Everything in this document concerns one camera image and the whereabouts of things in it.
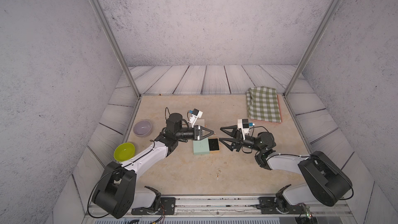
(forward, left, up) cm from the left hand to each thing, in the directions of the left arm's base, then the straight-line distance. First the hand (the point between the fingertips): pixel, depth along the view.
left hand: (213, 135), depth 72 cm
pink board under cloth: (+29, -48, -21) cm, 60 cm away
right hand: (-1, -4, +1) cm, 4 cm away
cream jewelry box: (+22, +6, -20) cm, 31 cm away
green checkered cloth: (+38, -39, -22) cm, 59 cm away
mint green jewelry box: (+5, +6, -20) cm, 22 cm away
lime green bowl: (+3, +50, -22) cm, 55 cm away
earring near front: (-11, -2, -24) cm, 26 cm away
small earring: (-7, -3, -23) cm, 24 cm away
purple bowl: (+19, +43, -20) cm, 51 cm away
